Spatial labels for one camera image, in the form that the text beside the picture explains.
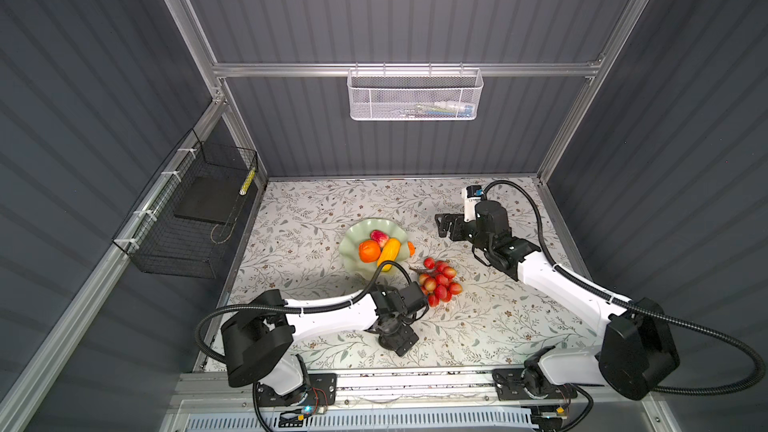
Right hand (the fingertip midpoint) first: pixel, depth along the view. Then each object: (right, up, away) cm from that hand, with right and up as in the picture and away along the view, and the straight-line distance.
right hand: (453, 216), depth 84 cm
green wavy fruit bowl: (-28, -6, +17) cm, 34 cm away
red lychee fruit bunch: (-4, -19, +3) cm, 20 cm away
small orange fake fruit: (-11, -11, +14) cm, 20 cm away
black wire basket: (-71, -5, -17) cm, 73 cm away
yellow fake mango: (-18, -12, +10) cm, 24 cm away
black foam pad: (-63, +5, -8) cm, 64 cm away
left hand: (-15, -32, -4) cm, 36 cm away
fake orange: (-25, -11, +10) cm, 29 cm away
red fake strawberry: (-21, -7, +14) cm, 26 cm away
